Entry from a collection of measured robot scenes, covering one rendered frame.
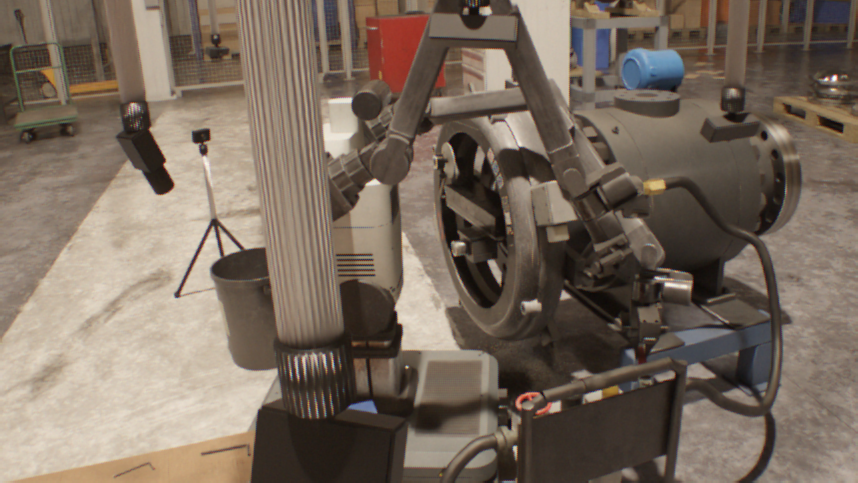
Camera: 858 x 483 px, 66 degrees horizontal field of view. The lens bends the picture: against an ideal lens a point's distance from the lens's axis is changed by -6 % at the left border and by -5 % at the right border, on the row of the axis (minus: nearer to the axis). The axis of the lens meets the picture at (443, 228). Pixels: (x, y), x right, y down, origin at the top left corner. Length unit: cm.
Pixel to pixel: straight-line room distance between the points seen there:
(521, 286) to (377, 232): 47
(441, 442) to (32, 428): 146
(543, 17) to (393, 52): 194
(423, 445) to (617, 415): 49
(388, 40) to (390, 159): 595
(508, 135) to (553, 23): 418
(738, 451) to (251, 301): 162
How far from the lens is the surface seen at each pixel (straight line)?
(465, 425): 181
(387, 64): 731
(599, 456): 157
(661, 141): 218
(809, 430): 239
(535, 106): 136
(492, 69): 588
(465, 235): 198
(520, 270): 186
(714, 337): 229
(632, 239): 158
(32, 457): 252
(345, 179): 141
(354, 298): 169
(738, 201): 230
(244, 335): 257
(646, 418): 158
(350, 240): 161
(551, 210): 171
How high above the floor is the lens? 133
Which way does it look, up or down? 21 degrees down
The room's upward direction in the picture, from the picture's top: 3 degrees counter-clockwise
